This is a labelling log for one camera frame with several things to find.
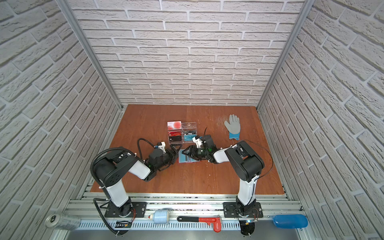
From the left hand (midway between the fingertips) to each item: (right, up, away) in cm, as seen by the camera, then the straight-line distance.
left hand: (182, 147), depth 89 cm
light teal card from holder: (+2, -7, +1) cm, 7 cm away
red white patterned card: (-4, +14, +8) cm, 16 cm away
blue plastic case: (+56, -34, -17) cm, 68 cm away
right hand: (+1, -4, 0) cm, 4 cm away
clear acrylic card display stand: (+2, +13, +11) cm, 17 cm away
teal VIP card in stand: (+4, +5, +8) cm, 10 cm away
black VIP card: (-5, +5, +8) cm, 11 cm away
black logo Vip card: (+5, +9, +8) cm, 13 cm away
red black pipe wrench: (+18, -32, -20) cm, 42 cm away
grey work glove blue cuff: (+36, +12, +18) cm, 42 cm away
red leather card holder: (+3, -9, 0) cm, 10 cm away
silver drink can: (-47, -26, -29) cm, 61 cm away
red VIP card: (-6, +8, +8) cm, 13 cm away
